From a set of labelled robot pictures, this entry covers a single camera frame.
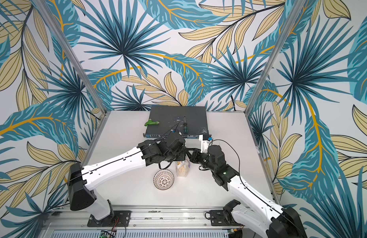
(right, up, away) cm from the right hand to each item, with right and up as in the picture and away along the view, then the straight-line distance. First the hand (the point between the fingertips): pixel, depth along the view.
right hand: (177, 156), depth 73 cm
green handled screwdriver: (+4, +14, +30) cm, 34 cm away
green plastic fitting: (-21, +18, +33) cm, 43 cm away
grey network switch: (+9, +19, +37) cm, 42 cm away
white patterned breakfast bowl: (-8, -16, +13) cm, 22 cm away
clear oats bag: (+3, -8, +7) cm, 11 cm away
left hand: (+4, 0, +1) cm, 4 cm away
